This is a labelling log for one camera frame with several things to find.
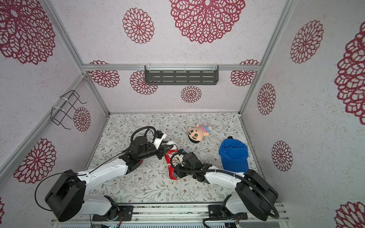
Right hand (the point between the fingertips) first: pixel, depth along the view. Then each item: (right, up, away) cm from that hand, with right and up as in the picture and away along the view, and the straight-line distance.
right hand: (174, 168), depth 84 cm
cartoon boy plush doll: (+14, +20, +13) cm, 28 cm away
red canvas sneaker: (-3, +10, -6) cm, 12 cm away
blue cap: (+39, +6, +8) cm, 40 cm away
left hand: (-1, +15, -4) cm, 15 cm away
